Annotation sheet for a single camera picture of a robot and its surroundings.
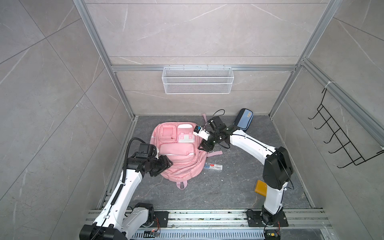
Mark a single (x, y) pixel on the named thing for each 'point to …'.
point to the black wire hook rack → (346, 147)
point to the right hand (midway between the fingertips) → (201, 142)
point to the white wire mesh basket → (197, 80)
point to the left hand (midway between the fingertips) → (168, 162)
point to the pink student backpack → (176, 140)
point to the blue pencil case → (243, 119)
